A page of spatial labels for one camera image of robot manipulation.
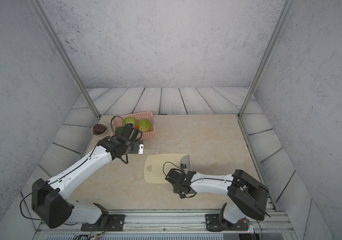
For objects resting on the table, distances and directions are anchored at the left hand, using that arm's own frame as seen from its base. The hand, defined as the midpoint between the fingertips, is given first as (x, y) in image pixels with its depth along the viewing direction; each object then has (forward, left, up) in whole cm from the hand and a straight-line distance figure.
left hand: (136, 145), depth 82 cm
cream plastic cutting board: (-3, -9, -19) cm, 21 cm away
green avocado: (+23, +18, -13) cm, 32 cm away
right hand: (-17, -23, -17) cm, 33 cm away
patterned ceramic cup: (+20, +35, -13) cm, 42 cm away
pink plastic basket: (+31, +22, -13) cm, 40 cm away
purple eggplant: (+23, +32, -12) cm, 41 cm away
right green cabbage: (+23, 0, -9) cm, 25 cm away
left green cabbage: (+29, +11, -9) cm, 32 cm away
